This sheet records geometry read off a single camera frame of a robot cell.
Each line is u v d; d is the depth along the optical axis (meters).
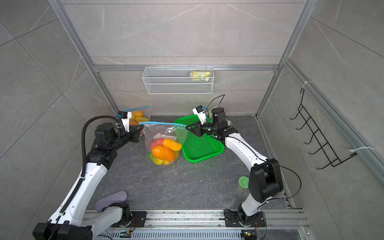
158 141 0.85
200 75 0.84
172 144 0.84
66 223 0.38
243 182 0.81
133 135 0.63
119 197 0.78
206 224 0.73
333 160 0.58
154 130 0.75
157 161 0.86
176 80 1.01
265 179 0.45
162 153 0.82
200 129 0.70
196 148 1.01
